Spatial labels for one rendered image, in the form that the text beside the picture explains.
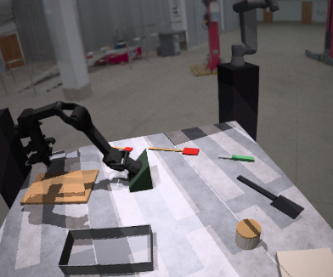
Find light wooden board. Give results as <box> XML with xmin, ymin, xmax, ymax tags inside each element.
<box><xmin>20</xmin><ymin>169</ymin><xmax>99</xmax><ymax>205</ymax></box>

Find red spatula with wooden handle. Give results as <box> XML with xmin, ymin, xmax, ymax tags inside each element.
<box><xmin>148</xmin><ymin>147</ymin><xmax>200</xmax><ymax>155</ymax></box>

